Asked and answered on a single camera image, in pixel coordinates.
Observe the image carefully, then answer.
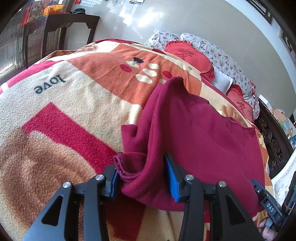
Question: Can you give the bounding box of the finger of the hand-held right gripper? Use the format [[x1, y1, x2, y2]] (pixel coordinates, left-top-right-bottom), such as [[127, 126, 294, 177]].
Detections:
[[250, 179, 285, 232]]

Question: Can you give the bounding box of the white ornate chair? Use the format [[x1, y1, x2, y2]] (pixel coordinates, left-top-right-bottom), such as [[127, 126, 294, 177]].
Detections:
[[270, 158, 296, 200]]

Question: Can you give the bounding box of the person's right hand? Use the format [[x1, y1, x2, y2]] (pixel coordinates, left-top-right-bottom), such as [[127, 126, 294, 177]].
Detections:
[[258, 219, 278, 241]]

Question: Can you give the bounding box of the orange plastic basket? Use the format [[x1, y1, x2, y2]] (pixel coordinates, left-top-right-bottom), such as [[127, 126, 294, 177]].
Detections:
[[43, 4, 65, 16]]

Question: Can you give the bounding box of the clutter of small packets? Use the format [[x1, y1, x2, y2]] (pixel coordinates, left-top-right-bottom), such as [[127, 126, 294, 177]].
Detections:
[[270, 108, 296, 149]]

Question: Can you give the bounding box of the floral quilt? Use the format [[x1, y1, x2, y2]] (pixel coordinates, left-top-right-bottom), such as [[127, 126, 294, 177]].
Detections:
[[144, 30, 260, 120]]

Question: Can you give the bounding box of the window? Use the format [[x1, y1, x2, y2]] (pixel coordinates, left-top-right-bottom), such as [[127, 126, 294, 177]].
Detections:
[[0, 21, 25, 77]]

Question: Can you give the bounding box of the red heart pillow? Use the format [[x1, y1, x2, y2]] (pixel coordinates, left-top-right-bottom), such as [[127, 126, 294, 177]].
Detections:
[[226, 84, 256, 121], [164, 40, 214, 79]]

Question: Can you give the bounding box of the printed fleece blanket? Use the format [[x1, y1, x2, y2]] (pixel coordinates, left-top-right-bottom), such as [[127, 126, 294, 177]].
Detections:
[[0, 39, 275, 241]]

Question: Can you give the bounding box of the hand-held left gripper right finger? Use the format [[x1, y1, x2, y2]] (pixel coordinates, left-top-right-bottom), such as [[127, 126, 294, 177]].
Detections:
[[163, 153, 263, 241]]

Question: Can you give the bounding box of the dark wooden headboard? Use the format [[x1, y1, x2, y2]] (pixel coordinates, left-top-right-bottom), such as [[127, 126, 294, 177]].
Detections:
[[254, 97, 293, 173]]

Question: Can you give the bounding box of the maroon knit sweater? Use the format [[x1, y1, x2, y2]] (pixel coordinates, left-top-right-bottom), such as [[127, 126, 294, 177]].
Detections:
[[113, 76, 266, 212]]

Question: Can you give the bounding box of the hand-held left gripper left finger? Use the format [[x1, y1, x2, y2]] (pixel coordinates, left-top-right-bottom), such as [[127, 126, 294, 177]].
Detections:
[[22, 164, 121, 241]]

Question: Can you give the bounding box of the dark wooden side table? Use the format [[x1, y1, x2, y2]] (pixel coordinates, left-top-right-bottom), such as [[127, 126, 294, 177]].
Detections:
[[23, 14, 100, 69]]

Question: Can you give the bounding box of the white folded cloth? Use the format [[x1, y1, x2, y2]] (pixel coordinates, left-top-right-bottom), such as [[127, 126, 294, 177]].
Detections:
[[213, 71, 233, 94]]

